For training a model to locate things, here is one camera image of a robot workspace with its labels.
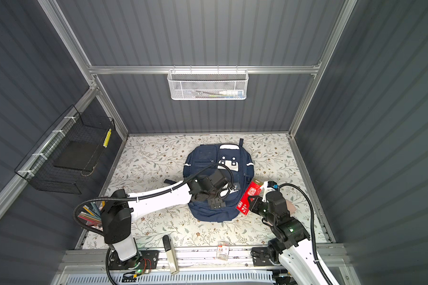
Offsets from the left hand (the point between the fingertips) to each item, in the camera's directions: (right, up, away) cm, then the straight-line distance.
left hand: (220, 189), depth 82 cm
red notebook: (+14, +1, -4) cm, 15 cm away
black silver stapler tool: (-21, -23, -10) cm, 32 cm away
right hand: (+13, -3, -5) cm, 14 cm away
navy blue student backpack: (+8, +12, +11) cm, 18 cm away
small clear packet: (+1, -24, -8) cm, 26 cm away
